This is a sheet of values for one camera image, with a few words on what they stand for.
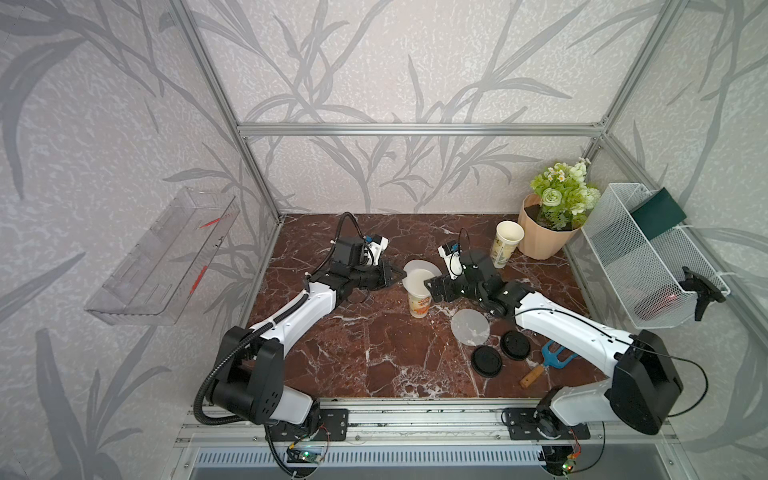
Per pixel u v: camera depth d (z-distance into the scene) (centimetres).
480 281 62
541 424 66
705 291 56
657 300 63
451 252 71
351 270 68
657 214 72
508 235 96
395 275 80
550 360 83
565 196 87
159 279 68
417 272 84
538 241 98
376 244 77
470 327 91
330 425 74
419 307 87
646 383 41
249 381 42
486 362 83
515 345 86
